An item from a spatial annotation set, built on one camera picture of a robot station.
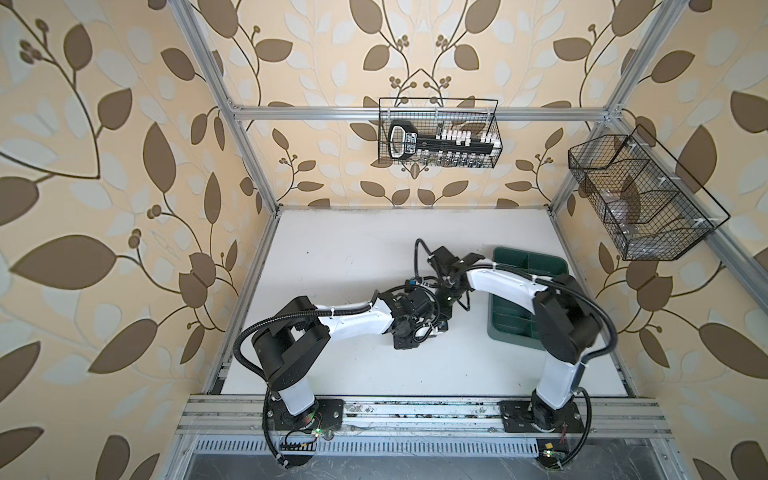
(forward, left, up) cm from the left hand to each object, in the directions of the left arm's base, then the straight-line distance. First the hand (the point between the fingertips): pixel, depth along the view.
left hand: (414, 329), depth 87 cm
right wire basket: (+20, -57, +32) cm, 69 cm away
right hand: (+4, -5, +1) cm, 6 cm away
